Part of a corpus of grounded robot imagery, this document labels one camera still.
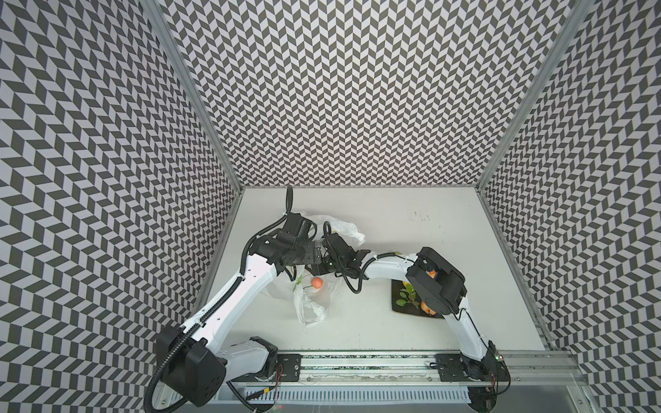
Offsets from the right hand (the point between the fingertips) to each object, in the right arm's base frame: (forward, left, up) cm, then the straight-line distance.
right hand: (310, 267), depth 91 cm
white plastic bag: (-9, -1, -1) cm, 9 cm away
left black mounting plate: (-31, +3, -1) cm, 31 cm away
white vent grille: (-37, -13, -2) cm, 39 cm away
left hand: (-2, 0, +14) cm, 14 cm away
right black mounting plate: (-31, -44, -3) cm, 53 cm away
